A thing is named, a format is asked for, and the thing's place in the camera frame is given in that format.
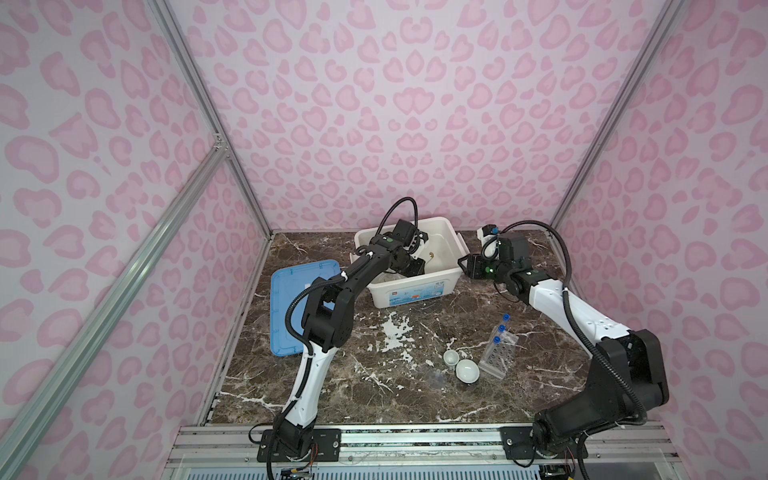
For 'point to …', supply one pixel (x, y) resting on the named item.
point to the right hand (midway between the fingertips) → (467, 257)
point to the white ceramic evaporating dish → (467, 371)
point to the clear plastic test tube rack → (499, 354)
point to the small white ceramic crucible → (451, 357)
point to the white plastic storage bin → (440, 280)
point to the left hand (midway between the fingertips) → (423, 267)
